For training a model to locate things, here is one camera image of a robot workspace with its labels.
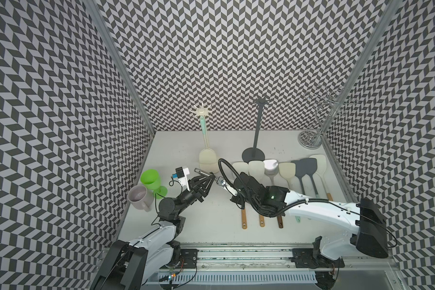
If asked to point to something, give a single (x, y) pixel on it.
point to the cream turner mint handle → (287, 171)
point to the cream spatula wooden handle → (321, 169)
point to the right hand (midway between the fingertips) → (231, 185)
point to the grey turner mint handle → (299, 172)
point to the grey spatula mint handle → (309, 165)
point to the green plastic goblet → (151, 180)
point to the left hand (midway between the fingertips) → (214, 176)
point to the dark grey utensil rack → (254, 154)
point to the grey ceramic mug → (141, 197)
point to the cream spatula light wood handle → (244, 219)
